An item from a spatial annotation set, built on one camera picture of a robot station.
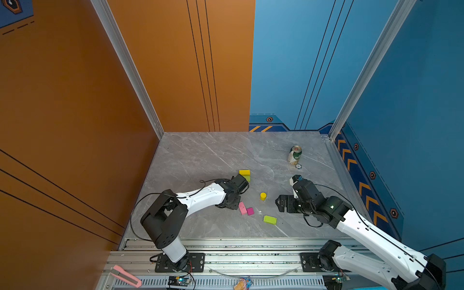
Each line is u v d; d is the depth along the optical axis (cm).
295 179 70
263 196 90
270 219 83
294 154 99
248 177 96
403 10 70
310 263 72
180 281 71
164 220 45
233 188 69
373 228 46
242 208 87
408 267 40
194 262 75
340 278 70
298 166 105
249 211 87
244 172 100
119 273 71
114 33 76
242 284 67
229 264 75
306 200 58
